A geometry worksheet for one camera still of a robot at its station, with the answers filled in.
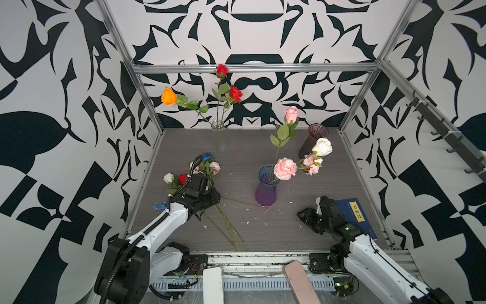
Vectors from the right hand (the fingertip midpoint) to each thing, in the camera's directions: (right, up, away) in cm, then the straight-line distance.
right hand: (300, 215), depth 84 cm
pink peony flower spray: (-11, +23, -21) cm, 33 cm away
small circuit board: (+12, -21, -13) cm, 28 cm away
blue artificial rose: (-43, +25, +15) cm, 52 cm away
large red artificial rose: (-29, +54, +7) cm, 62 cm away
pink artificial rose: (-9, +36, -14) cm, 40 cm away
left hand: (-35, +10, +1) cm, 37 cm away
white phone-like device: (-36, -21, -13) cm, 44 cm away
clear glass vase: (-38, +34, +24) cm, 56 cm away
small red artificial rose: (-34, +57, +3) cm, 66 cm away
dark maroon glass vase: (+11, +38, +12) cm, 41 cm away
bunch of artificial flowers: (-48, +18, +15) cm, 53 cm away
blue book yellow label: (+24, +1, +2) cm, 24 cm away
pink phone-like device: (-4, -20, -16) cm, 25 cm away
